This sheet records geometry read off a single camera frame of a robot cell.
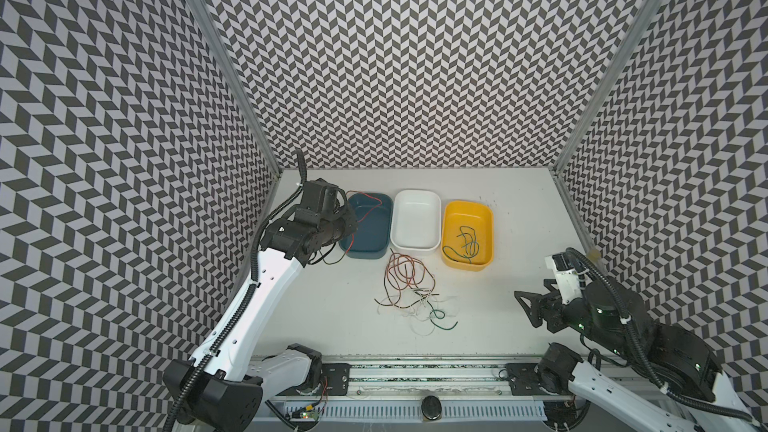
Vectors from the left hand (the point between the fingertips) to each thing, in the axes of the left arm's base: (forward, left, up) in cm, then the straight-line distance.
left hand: (356, 217), depth 73 cm
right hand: (-18, -39, -2) cm, 43 cm away
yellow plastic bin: (+21, -39, -28) cm, 52 cm away
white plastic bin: (+15, -16, -24) cm, 33 cm away
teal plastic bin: (+11, -3, -17) cm, 21 cm away
